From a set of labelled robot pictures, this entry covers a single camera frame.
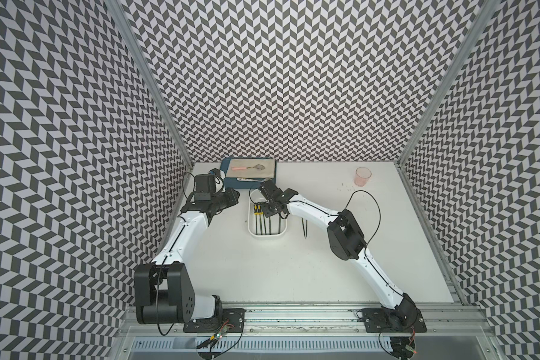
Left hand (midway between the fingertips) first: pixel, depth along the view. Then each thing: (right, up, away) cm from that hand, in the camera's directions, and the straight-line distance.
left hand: (238, 194), depth 86 cm
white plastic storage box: (+5, -2, +10) cm, 12 cm away
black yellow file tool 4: (+5, -9, +13) cm, 17 cm away
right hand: (+12, -7, +15) cm, 21 cm away
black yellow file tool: (+16, -14, +10) cm, 23 cm away
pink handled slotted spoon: (+4, +13, +33) cm, 35 cm away
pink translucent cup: (+54, +7, +17) cm, 57 cm away
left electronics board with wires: (-7, -47, -18) cm, 51 cm away
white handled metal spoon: (-1, +6, +27) cm, 28 cm away
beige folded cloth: (+10, +10, +26) cm, 29 cm away
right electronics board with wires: (+54, -45, -19) cm, 73 cm away
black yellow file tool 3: (+7, -8, +13) cm, 17 cm away
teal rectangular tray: (-8, +5, +29) cm, 30 cm away
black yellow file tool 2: (+9, -12, +11) cm, 19 cm away
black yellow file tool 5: (+27, -15, +8) cm, 32 cm away
